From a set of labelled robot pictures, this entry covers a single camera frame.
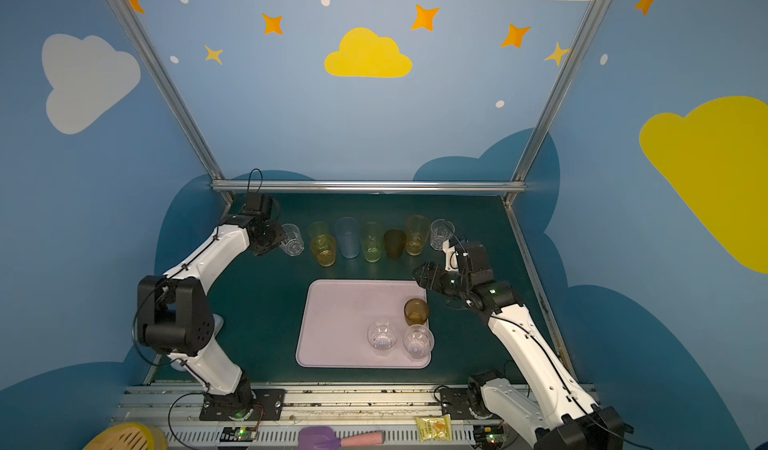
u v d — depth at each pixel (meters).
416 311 0.89
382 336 0.86
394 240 1.01
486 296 0.54
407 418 0.74
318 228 1.03
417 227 1.00
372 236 1.01
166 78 0.86
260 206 0.73
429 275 0.69
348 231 0.98
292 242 1.01
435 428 0.70
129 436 0.68
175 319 0.47
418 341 0.84
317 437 0.71
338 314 0.88
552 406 0.40
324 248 1.02
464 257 0.59
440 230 1.07
